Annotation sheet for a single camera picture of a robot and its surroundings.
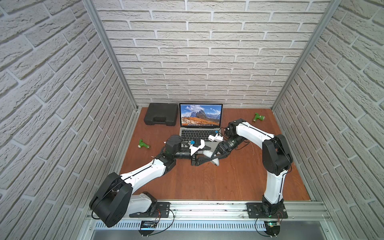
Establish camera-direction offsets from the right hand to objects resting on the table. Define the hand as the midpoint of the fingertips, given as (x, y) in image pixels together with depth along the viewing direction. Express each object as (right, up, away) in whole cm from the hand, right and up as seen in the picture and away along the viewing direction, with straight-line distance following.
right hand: (217, 159), depth 74 cm
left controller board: (-35, -33, -3) cm, 48 cm away
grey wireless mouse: (-4, +3, -3) cm, 6 cm away
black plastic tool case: (-37, +26, +36) cm, 58 cm away
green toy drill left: (-48, +5, +23) cm, 53 cm away
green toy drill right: (+37, +23, +38) cm, 58 cm away
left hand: (-3, +4, -3) cm, 6 cm away
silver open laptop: (-9, +20, +29) cm, 36 cm away
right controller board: (+26, -32, -4) cm, 42 cm away
